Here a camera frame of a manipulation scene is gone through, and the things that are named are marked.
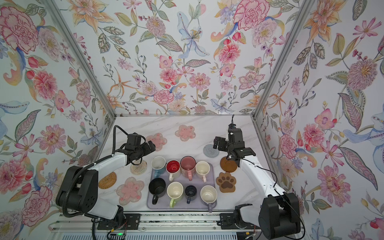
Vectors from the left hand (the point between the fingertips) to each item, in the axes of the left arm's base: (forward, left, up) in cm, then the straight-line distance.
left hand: (153, 148), depth 93 cm
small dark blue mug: (-25, -23, -6) cm, 35 cm away
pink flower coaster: (+12, 0, -8) cm, 14 cm away
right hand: (-1, -41, +9) cm, 42 cm away
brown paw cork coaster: (-20, -44, -7) cm, 49 cm away
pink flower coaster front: (-23, +10, -7) cm, 26 cm away
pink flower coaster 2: (+18, -20, -7) cm, 28 cm away
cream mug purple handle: (-26, -33, -6) cm, 43 cm away
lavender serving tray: (-29, -9, -7) cm, 32 cm away
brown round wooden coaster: (-8, -47, -8) cm, 48 cm away
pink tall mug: (-11, -22, -2) cm, 24 cm away
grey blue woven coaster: (+2, -36, -7) cm, 37 cm away
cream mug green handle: (-25, -15, -2) cm, 29 cm away
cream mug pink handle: (-13, -30, -3) cm, 33 cm away
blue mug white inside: (-9, -4, -3) cm, 11 cm away
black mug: (-22, -5, -6) cm, 23 cm away
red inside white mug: (-11, -13, -4) cm, 17 cm away
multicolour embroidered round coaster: (-11, +8, -7) cm, 15 cm away
